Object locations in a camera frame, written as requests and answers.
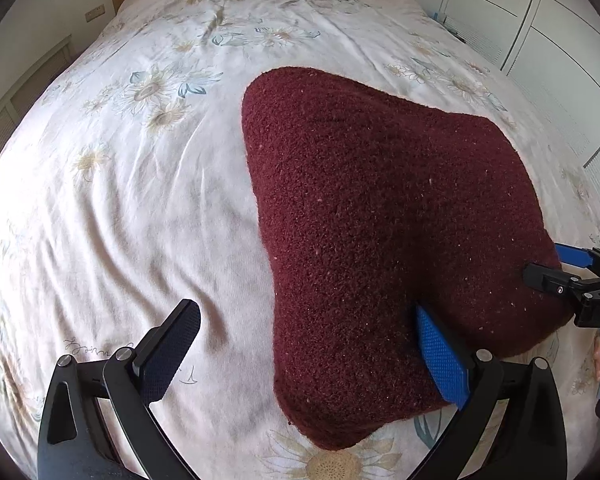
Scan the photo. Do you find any beige wall socket left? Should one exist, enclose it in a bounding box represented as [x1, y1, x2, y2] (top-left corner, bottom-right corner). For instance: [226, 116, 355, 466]
[84, 4, 106, 23]

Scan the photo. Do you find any white sliding wardrobe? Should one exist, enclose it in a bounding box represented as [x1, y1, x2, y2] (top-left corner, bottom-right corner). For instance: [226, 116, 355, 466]
[439, 0, 600, 180]

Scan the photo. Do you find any dark red knit sweater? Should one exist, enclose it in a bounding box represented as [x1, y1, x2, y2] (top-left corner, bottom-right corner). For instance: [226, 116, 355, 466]
[242, 67, 570, 450]

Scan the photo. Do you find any person's right hand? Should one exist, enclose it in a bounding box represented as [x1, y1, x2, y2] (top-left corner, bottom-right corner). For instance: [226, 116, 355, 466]
[593, 333, 600, 382]

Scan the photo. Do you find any white floral bed cover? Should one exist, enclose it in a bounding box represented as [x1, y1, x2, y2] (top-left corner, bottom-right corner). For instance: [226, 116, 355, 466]
[0, 0, 600, 479]

